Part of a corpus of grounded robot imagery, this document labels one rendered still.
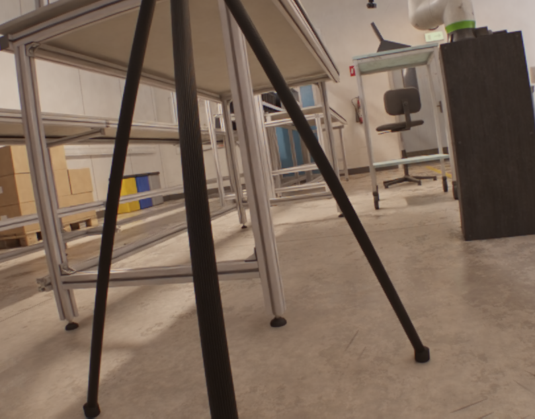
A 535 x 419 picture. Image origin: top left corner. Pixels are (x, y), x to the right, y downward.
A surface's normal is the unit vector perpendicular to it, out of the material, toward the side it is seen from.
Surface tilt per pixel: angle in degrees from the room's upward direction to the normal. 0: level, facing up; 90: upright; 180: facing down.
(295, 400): 0
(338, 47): 90
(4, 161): 90
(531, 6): 90
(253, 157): 90
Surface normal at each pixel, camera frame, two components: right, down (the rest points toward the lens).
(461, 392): -0.15, -0.98
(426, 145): -0.23, 0.11
